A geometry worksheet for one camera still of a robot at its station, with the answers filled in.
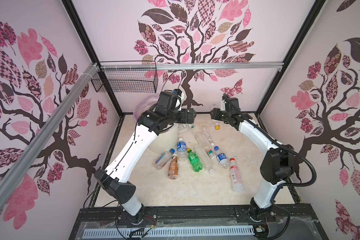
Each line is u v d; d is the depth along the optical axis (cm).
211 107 89
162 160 92
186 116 60
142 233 72
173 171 83
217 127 86
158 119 46
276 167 48
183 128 105
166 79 103
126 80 122
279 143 50
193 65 94
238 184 79
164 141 85
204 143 98
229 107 70
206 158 94
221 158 90
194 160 90
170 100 51
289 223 68
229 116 68
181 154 94
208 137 102
